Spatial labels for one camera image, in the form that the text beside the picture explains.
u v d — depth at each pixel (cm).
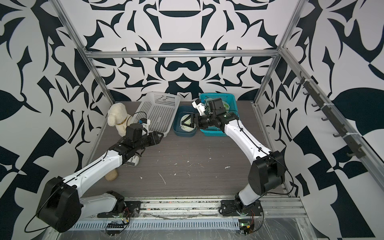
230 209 73
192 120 69
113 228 73
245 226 70
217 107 64
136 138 64
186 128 73
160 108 115
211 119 67
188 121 72
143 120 76
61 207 40
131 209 74
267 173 43
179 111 109
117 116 88
